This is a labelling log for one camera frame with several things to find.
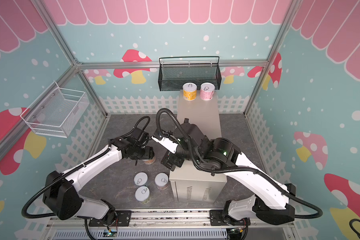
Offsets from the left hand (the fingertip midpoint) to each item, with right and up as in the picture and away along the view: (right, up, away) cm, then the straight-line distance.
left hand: (147, 157), depth 83 cm
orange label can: (+1, -3, +1) cm, 3 cm away
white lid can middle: (-3, -12, -2) cm, 12 cm away
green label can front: (-1, -19, -6) cm, 19 cm away
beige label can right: (+8, -13, -2) cm, 15 cm away
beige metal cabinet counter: (+22, -6, -25) cm, 34 cm away
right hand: (+14, +9, -26) cm, 31 cm away
